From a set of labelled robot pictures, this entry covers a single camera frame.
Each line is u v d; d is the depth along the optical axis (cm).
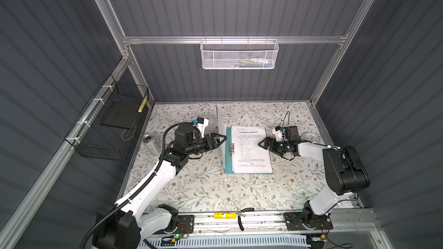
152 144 84
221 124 99
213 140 67
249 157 94
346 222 76
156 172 50
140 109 80
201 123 71
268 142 87
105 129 72
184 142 59
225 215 75
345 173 47
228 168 89
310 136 100
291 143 75
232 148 97
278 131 89
